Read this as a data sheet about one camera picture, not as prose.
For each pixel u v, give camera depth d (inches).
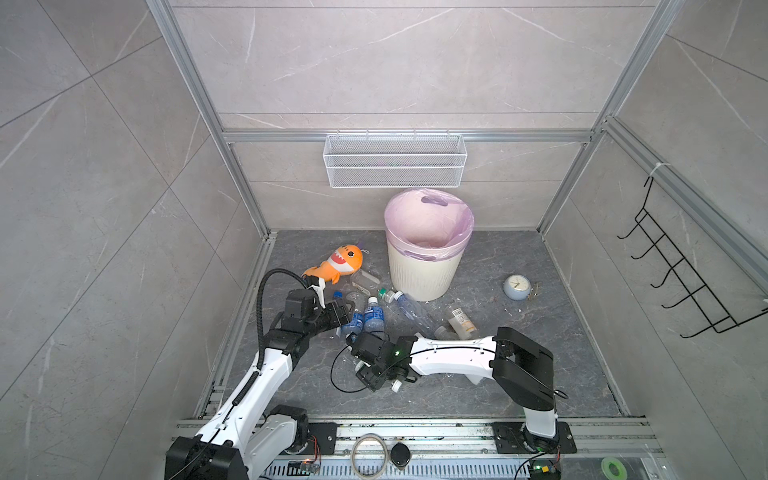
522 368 19.6
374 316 35.4
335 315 28.1
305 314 24.9
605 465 27.5
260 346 21.4
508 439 28.7
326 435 28.8
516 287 38.6
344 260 39.4
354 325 34.6
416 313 36.4
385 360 25.1
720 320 22.9
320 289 29.4
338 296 37.7
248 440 17.4
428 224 39.4
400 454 25.0
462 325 34.7
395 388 30.7
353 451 27.8
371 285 38.7
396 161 39.7
